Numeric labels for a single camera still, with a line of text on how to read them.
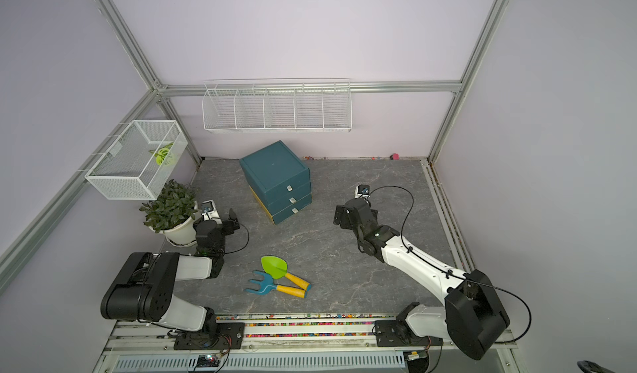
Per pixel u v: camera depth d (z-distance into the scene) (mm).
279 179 841
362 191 736
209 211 777
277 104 990
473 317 404
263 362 771
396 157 1240
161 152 808
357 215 620
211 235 699
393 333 739
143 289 461
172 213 805
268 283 824
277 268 868
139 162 834
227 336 730
